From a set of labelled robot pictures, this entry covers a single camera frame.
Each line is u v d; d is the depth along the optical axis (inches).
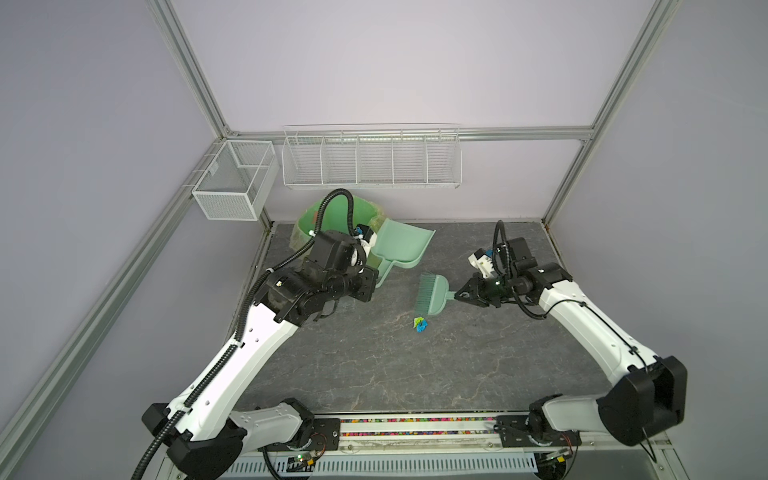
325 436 28.8
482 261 29.6
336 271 19.0
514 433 29.0
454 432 29.7
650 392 15.7
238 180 39.7
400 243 29.7
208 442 15.1
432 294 33.3
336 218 41.1
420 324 36.3
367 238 22.5
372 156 40.9
